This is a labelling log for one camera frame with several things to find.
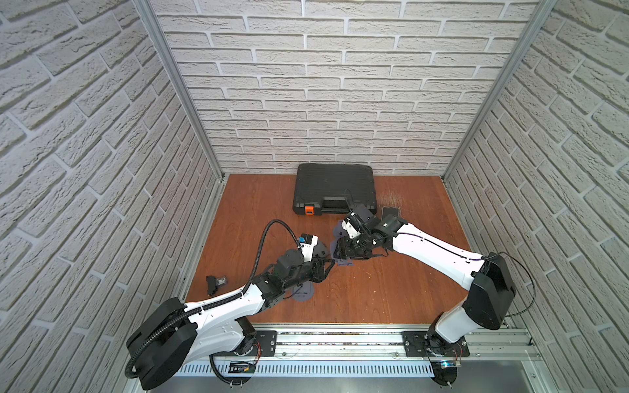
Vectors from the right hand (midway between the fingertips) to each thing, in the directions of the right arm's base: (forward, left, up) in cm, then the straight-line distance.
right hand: (344, 254), depth 80 cm
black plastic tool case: (+36, 0, -6) cm, 36 cm away
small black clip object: (-3, +47, -11) cm, 48 cm away
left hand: (-2, +3, 0) cm, 4 cm away
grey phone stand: (-3, +2, +1) cm, 3 cm away
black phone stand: (+19, -20, -2) cm, 28 cm away
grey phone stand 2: (-8, +15, -11) cm, 20 cm away
